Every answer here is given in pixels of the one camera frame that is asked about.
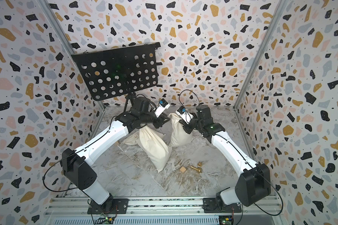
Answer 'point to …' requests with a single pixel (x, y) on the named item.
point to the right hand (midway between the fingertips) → (180, 120)
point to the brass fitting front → (199, 165)
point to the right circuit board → (226, 220)
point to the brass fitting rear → (195, 168)
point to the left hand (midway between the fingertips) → (169, 116)
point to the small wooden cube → (182, 169)
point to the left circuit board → (105, 220)
